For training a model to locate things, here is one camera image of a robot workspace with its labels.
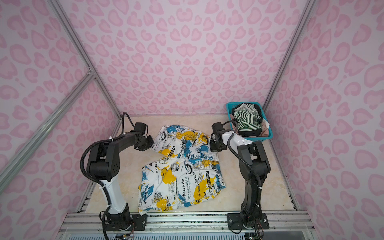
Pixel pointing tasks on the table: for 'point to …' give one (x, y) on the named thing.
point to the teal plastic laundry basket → (267, 132)
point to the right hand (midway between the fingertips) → (213, 146)
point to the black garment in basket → (250, 133)
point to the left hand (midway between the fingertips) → (155, 142)
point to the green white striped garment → (247, 117)
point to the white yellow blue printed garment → (191, 172)
